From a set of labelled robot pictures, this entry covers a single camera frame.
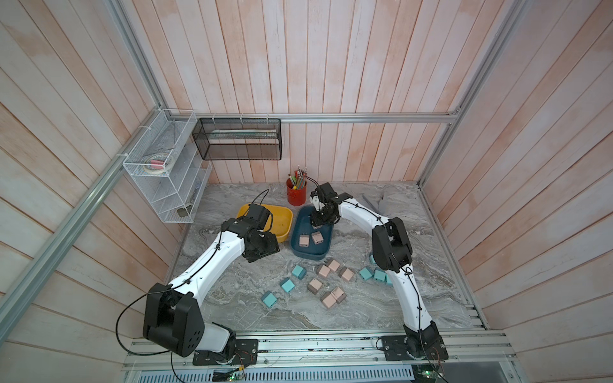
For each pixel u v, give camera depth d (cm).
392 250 61
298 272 88
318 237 98
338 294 83
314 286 85
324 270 89
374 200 114
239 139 103
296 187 103
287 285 86
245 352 73
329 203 81
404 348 72
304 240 98
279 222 106
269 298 82
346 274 88
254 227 65
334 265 90
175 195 77
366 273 88
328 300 82
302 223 104
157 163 73
